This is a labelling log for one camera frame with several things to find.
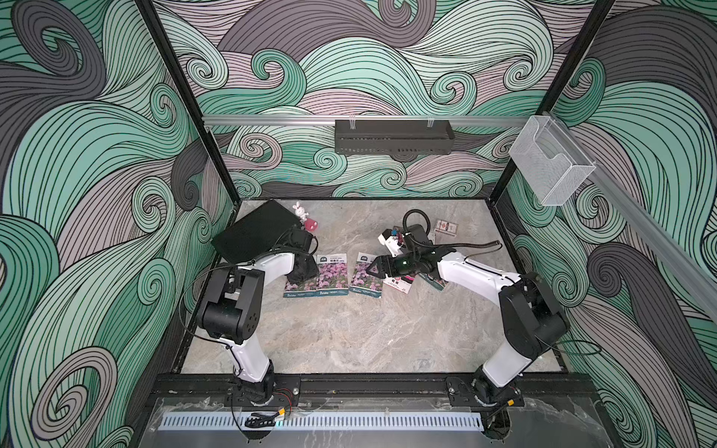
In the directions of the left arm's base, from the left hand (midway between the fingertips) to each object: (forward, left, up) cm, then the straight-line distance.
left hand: (311, 271), depth 96 cm
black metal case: (+17, +22, +2) cm, 27 cm away
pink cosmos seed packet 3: (-4, -18, -1) cm, 19 cm away
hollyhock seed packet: (-4, -32, -2) cm, 32 cm away
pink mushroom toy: (+21, +3, 0) cm, 21 cm away
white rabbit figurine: (+24, +6, +5) cm, 25 cm away
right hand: (-5, -21, +8) cm, 23 cm away
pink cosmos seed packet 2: (-2, -8, -1) cm, 8 cm away
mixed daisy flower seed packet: (-4, -43, -1) cm, 44 cm away
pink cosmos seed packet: (-6, 0, -1) cm, 6 cm away
